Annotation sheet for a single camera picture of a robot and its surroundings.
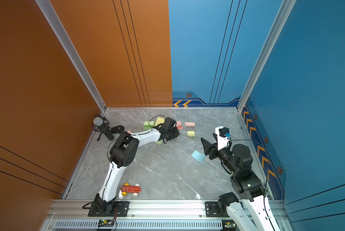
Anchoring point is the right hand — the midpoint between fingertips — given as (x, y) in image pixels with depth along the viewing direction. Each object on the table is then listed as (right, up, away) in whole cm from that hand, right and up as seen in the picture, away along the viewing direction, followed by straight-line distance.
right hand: (207, 136), depth 66 cm
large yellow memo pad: (-28, +7, +42) cm, 51 cm away
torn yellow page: (-4, -2, +39) cm, 40 cm away
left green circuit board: (-49, -44, +5) cm, 66 cm away
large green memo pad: (-26, -8, +30) cm, 41 cm away
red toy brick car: (-42, -31, +13) cm, 53 cm away
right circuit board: (+12, -45, +5) cm, 47 cm away
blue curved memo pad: (0, -16, +27) cm, 32 cm away
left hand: (-12, -1, +37) cm, 39 cm away
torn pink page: (-4, +4, +44) cm, 45 cm away
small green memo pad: (-37, +3, +42) cm, 56 cm away
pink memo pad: (-49, -1, +39) cm, 63 cm away
